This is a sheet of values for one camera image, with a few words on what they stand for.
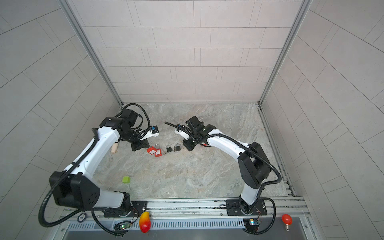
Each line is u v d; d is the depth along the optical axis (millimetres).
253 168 450
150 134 683
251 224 681
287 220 665
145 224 648
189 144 738
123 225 646
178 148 916
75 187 389
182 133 741
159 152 885
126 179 781
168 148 914
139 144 665
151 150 773
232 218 693
